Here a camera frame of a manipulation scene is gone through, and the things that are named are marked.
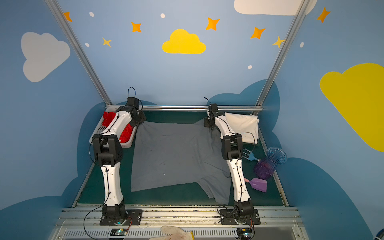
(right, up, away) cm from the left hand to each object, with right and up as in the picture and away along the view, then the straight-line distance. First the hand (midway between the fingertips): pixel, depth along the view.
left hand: (143, 119), depth 102 cm
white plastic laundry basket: (-30, -6, -1) cm, 31 cm away
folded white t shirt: (+73, -4, +2) cm, 73 cm away
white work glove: (+26, -56, -32) cm, 70 cm away
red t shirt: (-28, +2, +5) cm, 29 cm away
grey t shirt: (+17, -24, -3) cm, 29 cm away
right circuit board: (+60, -57, -31) cm, 88 cm away
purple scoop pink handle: (+72, -39, -16) cm, 84 cm away
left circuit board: (-2, -57, -31) cm, 64 cm away
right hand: (+46, -1, +11) cm, 48 cm away
